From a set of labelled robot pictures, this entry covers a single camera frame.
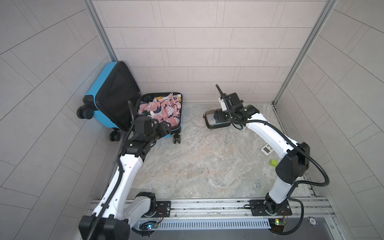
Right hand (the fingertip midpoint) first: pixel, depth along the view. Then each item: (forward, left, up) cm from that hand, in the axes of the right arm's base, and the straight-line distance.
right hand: (217, 114), depth 84 cm
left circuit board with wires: (-47, +35, -18) cm, 61 cm away
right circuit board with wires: (-50, -22, -23) cm, 59 cm away
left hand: (-8, +25, +4) cm, 27 cm away
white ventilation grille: (-48, +7, -22) cm, 53 cm away
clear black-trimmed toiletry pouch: (-8, +2, +6) cm, 10 cm away
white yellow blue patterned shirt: (+28, +24, -9) cm, 38 cm away
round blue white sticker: (-50, -39, -22) cm, 67 cm away
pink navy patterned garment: (+16, +32, -11) cm, 37 cm away
